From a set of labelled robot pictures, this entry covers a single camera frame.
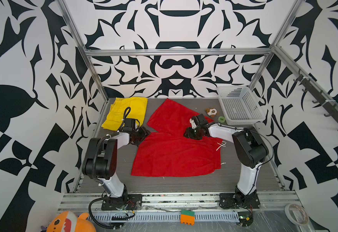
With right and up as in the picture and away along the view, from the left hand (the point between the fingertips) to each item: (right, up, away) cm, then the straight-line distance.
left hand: (149, 132), depth 96 cm
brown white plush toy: (+44, +13, +12) cm, 48 cm away
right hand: (+25, -1, +1) cm, 25 cm away
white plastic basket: (+68, +18, +19) cm, 73 cm away
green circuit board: (+50, -39, -25) cm, 68 cm away
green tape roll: (+51, +8, +12) cm, 53 cm away
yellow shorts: (-10, +14, +14) cm, 22 cm away
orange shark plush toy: (-30, -34, -33) cm, 56 cm away
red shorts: (+12, -12, -7) cm, 18 cm away
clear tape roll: (+75, -37, -25) cm, 87 cm away
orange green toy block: (+22, -36, -28) cm, 50 cm away
